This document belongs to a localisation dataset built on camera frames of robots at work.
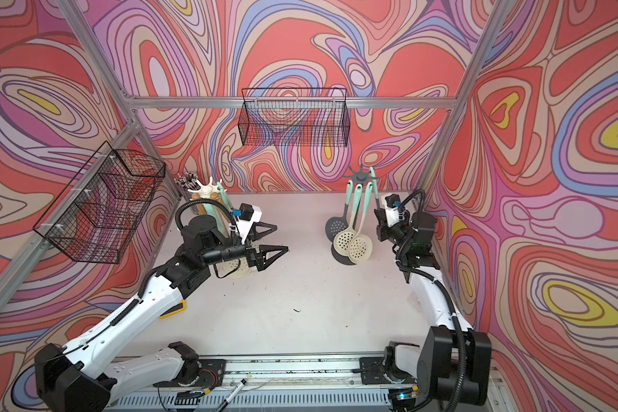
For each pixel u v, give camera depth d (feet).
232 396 2.27
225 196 2.20
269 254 1.92
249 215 1.87
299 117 3.16
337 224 2.97
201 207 1.56
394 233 2.30
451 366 1.32
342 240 2.85
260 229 2.25
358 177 2.30
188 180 3.30
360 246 2.82
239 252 1.95
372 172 2.31
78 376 1.22
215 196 2.10
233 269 2.10
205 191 2.17
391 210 2.22
